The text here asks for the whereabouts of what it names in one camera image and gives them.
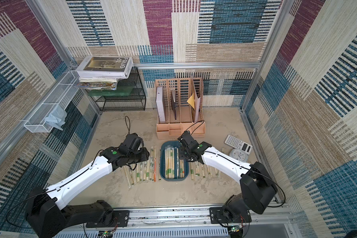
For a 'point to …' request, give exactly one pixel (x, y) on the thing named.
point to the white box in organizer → (159, 101)
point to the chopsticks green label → (215, 171)
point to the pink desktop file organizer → (179, 108)
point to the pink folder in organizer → (197, 106)
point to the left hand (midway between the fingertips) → (147, 153)
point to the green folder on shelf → (119, 90)
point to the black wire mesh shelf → (135, 101)
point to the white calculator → (238, 144)
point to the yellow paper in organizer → (191, 101)
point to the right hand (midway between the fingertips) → (182, 151)
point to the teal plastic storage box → (163, 145)
